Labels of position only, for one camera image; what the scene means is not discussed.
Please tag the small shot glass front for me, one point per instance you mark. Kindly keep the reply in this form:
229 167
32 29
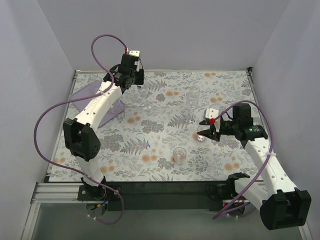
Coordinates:
179 154

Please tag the floral tablecloth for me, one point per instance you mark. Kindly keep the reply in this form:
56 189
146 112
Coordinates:
138 144

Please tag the tall plain flute glass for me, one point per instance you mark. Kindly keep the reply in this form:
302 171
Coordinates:
192 101

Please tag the labelled champagne flute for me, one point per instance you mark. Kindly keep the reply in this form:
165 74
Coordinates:
145 104

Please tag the clear faceted tumbler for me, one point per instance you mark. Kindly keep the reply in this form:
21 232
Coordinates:
117 107

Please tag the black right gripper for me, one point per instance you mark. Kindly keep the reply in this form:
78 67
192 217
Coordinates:
227 126

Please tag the lilac plastic tray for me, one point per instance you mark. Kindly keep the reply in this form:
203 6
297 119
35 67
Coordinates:
95 111

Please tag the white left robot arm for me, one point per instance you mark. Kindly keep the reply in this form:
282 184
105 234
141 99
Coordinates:
80 133

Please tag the clear wine goblet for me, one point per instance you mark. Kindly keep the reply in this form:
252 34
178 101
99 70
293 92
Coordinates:
215 110

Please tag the aluminium frame rail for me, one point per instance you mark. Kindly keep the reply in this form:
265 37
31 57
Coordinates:
48 193

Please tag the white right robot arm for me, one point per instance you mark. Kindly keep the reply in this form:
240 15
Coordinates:
281 204

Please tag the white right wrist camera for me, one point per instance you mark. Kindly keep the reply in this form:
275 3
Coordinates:
212 119

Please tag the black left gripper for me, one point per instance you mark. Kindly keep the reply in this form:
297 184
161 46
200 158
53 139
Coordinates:
139 78

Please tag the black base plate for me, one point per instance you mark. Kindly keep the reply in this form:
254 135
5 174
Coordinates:
174 195

